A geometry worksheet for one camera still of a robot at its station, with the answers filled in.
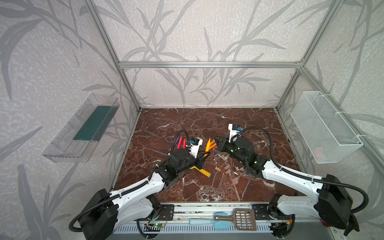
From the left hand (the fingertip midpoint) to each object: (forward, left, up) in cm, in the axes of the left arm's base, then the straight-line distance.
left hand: (211, 149), depth 75 cm
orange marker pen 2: (-3, +3, -1) cm, 4 cm away
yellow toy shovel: (-6, +2, -17) cm, 19 cm away
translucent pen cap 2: (-2, -11, -19) cm, 22 cm away
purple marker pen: (+16, +22, -19) cm, 33 cm away
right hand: (+8, -2, +4) cm, 9 cm away
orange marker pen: (+1, +2, +3) cm, 3 cm away
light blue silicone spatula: (-30, -4, -19) cm, 36 cm away
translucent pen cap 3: (-8, -15, -19) cm, 26 cm away
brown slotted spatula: (-28, -17, -19) cm, 37 cm away
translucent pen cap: (-3, -5, -20) cm, 21 cm away
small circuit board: (-31, +25, -19) cm, 44 cm away
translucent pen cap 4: (-10, -14, -18) cm, 26 cm away
